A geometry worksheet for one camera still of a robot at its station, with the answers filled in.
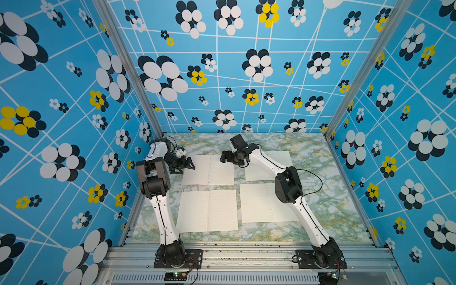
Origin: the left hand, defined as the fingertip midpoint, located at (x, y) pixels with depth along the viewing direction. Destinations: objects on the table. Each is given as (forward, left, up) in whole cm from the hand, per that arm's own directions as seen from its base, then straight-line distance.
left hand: (189, 168), depth 101 cm
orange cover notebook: (0, -12, -2) cm, 12 cm away
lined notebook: (-18, -40, -6) cm, 44 cm away
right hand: (+6, -23, +1) cm, 23 cm away
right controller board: (-51, -64, -2) cm, 81 cm away
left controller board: (-50, -2, -5) cm, 50 cm away
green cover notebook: (-24, -13, -2) cm, 27 cm away
